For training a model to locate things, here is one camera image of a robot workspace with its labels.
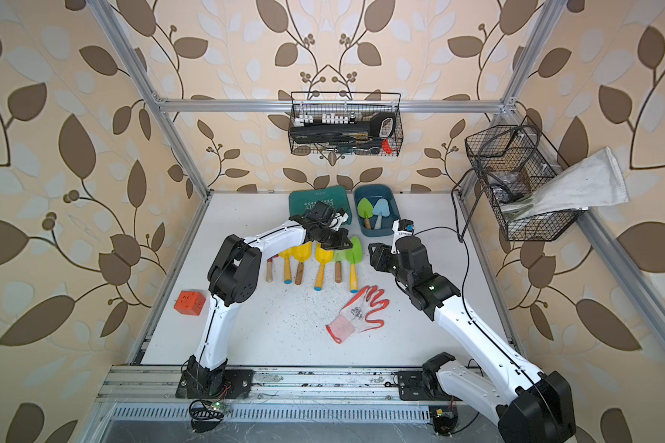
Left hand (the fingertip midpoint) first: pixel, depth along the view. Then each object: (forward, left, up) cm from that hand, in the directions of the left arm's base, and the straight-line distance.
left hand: (356, 246), depth 95 cm
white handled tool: (+22, -11, -5) cm, 25 cm away
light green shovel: (+1, +6, -7) cm, 10 cm away
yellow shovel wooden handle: (+2, +20, -7) cm, 22 cm away
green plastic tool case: (+24, +23, -3) cm, 33 cm away
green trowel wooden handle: (+21, -5, -5) cm, 22 cm away
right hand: (-9, -5, +13) cm, 17 cm away
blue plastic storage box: (+30, -8, -3) cm, 31 cm away
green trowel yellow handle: (-2, +1, -4) cm, 4 cm away
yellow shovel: (0, +12, -7) cm, 14 cm away
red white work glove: (-22, +1, -6) cm, 23 cm away
